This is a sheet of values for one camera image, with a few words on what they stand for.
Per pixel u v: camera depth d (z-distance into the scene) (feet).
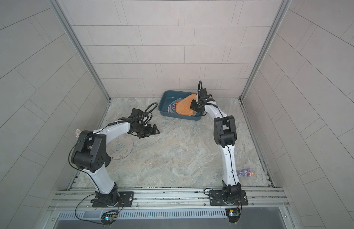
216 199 2.32
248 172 2.53
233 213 2.24
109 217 2.09
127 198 2.33
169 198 2.38
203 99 2.71
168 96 3.77
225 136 2.03
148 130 2.66
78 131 2.38
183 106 3.53
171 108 3.56
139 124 2.65
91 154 1.56
